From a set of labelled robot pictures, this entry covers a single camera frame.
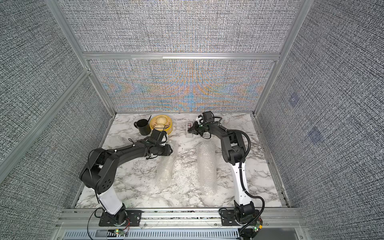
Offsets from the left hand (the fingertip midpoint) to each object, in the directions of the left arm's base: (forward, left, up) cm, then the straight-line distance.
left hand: (172, 150), depth 94 cm
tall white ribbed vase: (-14, -20, +5) cm, 25 cm away
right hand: (+17, -10, +3) cm, 20 cm away
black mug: (+16, +20, +4) cm, 26 cm away
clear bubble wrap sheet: (-21, 0, -3) cm, 21 cm away
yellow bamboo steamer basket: (+18, +4, 0) cm, 18 cm away
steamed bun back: (+23, +8, +2) cm, 24 cm away
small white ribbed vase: (-11, +4, +2) cm, 12 cm away
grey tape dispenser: (+21, -11, -1) cm, 24 cm away
